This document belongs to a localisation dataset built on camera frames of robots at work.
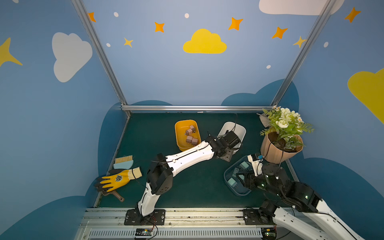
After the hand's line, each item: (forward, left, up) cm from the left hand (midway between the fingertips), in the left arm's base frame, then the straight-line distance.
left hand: (225, 150), depth 82 cm
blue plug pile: (-7, -8, -12) cm, 15 cm away
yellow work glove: (-13, +61, -11) cm, 63 cm away
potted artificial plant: (+8, -32, +6) cm, 33 cm away
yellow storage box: (+27, +28, -14) cm, 41 cm away
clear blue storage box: (-18, -9, -12) cm, 23 cm away
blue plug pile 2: (-14, -5, -12) cm, 19 cm away
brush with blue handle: (-1, +62, -17) cm, 64 cm away
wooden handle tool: (-20, +62, -14) cm, 66 cm away
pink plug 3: (+17, +21, -15) cm, 31 cm away
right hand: (-14, -6, +4) cm, 16 cm away
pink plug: (+26, +19, -12) cm, 35 cm away
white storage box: (+24, -14, -12) cm, 30 cm away
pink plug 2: (+22, +22, -13) cm, 34 cm away
